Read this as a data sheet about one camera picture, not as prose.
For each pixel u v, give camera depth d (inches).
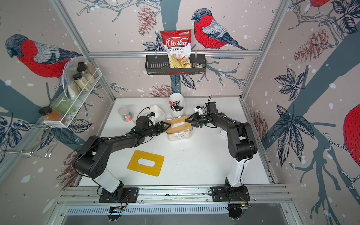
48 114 23.4
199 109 35.5
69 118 26.9
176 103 41.6
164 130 32.1
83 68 31.6
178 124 36.1
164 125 32.7
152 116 33.6
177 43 31.5
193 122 33.0
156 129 32.1
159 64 37.4
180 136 35.6
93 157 18.2
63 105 28.4
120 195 26.0
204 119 32.7
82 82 30.0
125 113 39.6
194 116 33.5
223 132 36.4
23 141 21.8
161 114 40.0
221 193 28.7
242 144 20.2
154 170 32.1
